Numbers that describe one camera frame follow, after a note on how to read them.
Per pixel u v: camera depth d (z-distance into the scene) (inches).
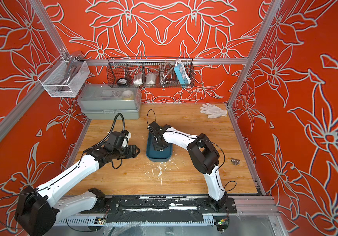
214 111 44.9
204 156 20.2
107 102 39.8
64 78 32.8
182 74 34.5
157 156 33.0
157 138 26.9
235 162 33.9
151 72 39.1
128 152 28.0
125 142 26.4
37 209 15.0
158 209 28.6
